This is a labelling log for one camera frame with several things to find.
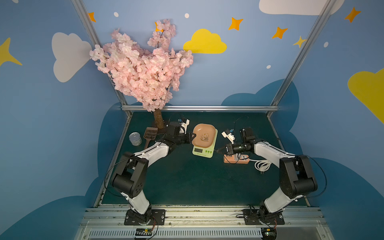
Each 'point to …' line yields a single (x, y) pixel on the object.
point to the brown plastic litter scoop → (150, 134)
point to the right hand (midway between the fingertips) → (219, 150)
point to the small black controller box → (268, 233)
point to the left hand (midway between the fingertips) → (196, 133)
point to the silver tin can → (135, 139)
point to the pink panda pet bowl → (205, 135)
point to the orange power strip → (229, 159)
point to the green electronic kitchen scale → (207, 152)
